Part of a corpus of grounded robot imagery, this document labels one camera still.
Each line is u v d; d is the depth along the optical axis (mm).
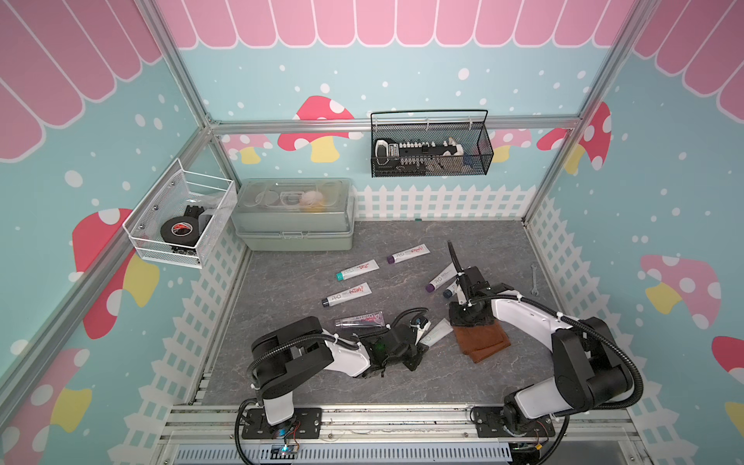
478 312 674
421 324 771
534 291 997
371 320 918
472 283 727
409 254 1086
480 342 856
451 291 954
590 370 437
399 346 679
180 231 706
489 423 737
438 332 893
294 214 1019
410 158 872
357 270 1028
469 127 898
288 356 490
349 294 971
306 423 744
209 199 773
